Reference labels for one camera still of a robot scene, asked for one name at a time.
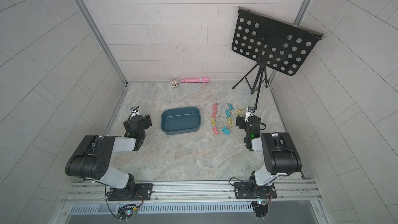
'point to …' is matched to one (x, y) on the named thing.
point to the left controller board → (126, 211)
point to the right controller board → (261, 208)
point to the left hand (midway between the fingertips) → (141, 114)
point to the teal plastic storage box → (180, 120)
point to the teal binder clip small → (227, 112)
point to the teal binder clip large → (226, 130)
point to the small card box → (174, 82)
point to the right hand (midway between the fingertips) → (246, 113)
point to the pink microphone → (204, 79)
